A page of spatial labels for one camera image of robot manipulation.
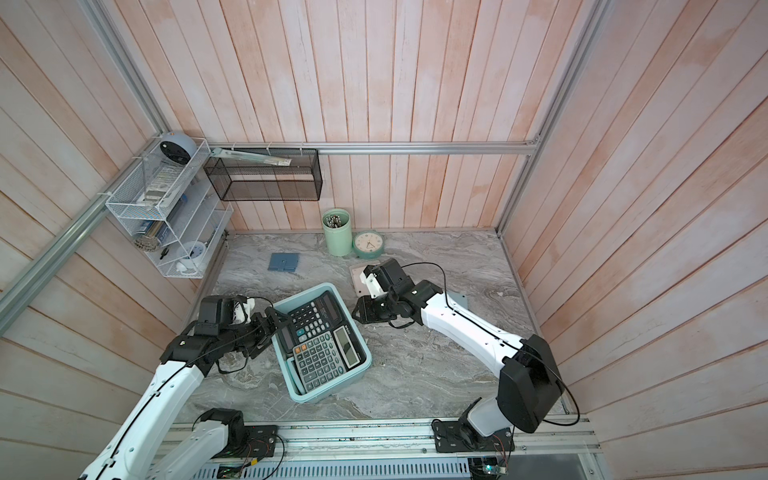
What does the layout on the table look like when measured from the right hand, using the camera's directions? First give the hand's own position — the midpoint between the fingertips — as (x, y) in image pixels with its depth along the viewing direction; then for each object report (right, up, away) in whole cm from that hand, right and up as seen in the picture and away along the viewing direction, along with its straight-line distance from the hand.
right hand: (356, 313), depth 79 cm
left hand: (-19, -4, -2) cm, 20 cm away
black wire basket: (-43, +43, +27) cm, 67 cm away
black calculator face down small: (-11, -2, +4) cm, 12 cm away
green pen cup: (-8, +24, +22) cm, 33 cm away
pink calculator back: (0, +4, +22) cm, 22 cm away
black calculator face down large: (-10, -9, -1) cm, 14 cm away
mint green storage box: (-2, -14, -8) cm, 16 cm away
